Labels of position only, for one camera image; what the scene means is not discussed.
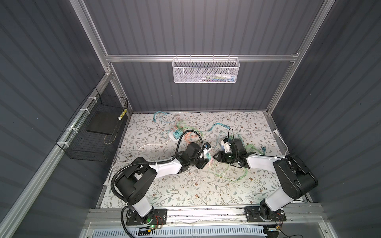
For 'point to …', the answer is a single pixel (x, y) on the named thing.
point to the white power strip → (171, 137)
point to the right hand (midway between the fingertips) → (217, 158)
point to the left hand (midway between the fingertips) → (205, 156)
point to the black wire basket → (93, 134)
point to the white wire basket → (203, 70)
